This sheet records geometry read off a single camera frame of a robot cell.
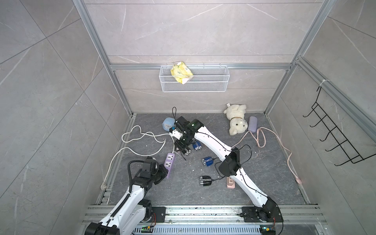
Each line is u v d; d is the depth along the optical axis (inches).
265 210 25.0
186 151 37.3
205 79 39.6
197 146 37.9
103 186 33.8
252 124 43.6
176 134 32.6
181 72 34.4
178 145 30.7
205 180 32.6
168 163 35.3
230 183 30.3
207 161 35.5
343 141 24.6
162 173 29.9
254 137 38.6
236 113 42.5
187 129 26.4
